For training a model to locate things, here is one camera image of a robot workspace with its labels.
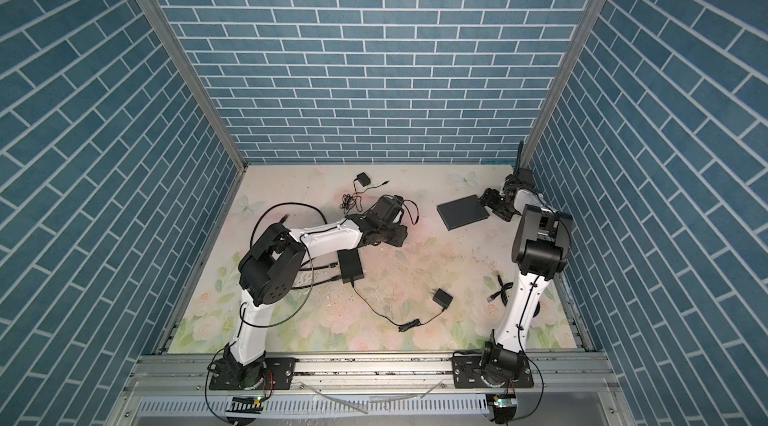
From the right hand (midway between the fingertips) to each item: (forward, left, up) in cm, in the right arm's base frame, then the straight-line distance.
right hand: (486, 201), depth 106 cm
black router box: (-2, +9, -4) cm, 10 cm away
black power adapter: (+8, +46, -1) cm, 47 cm away
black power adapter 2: (-36, +16, -1) cm, 40 cm away
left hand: (-16, +29, +1) cm, 33 cm away
